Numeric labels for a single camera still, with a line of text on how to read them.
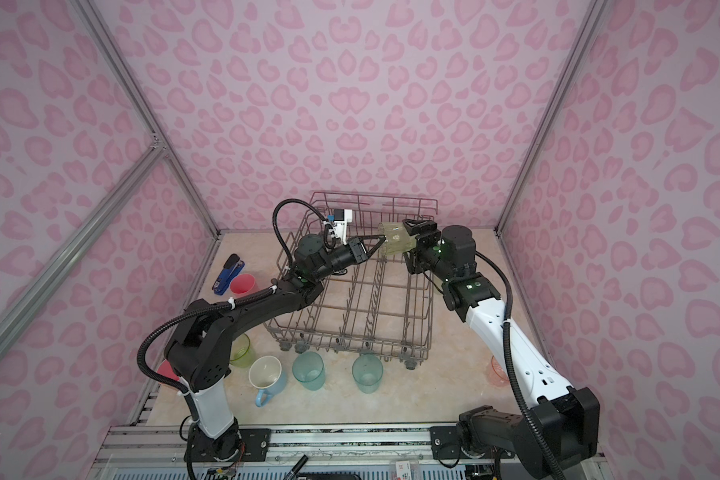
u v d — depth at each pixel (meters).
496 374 0.76
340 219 0.73
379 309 0.95
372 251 0.73
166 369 0.50
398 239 0.75
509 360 0.42
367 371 0.83
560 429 0.38
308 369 0.85
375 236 0.72
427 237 0.65
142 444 0.75
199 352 0.48
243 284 0.99
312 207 0.74
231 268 1.06
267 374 0.82
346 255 0.72
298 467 0.70
